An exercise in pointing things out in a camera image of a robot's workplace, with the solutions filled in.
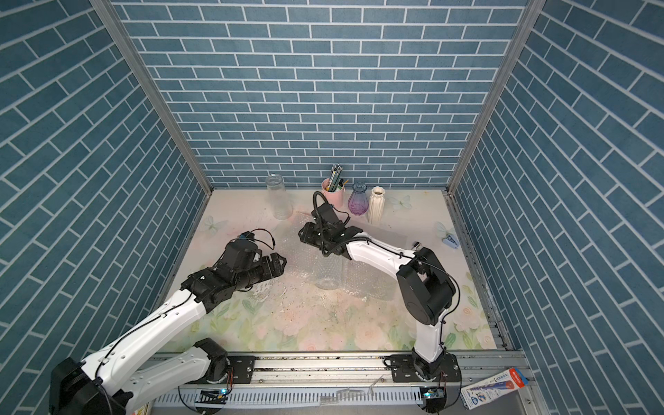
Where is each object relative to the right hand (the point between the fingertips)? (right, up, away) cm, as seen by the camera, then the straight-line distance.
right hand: (302, 235), depth 87 cm
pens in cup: (+10, +20, +21) cm, 31 cm away
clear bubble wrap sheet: (0, -11, +9) cm, 14 cm away
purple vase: (+20, +12, +19) cm, 30 cm away
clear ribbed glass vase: (-15, +12, +28) cm, 34 cm away
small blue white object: (+57, -4, +14) cm, 58 cm away
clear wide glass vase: (+9, -12, -2) cm, 15 cm away
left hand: (-4, -9, -8) cm, 13 cm away
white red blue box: (+56, -41, -16) cm, 71 cm away
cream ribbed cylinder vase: (+27, +11, +12) cm, 31 cm away
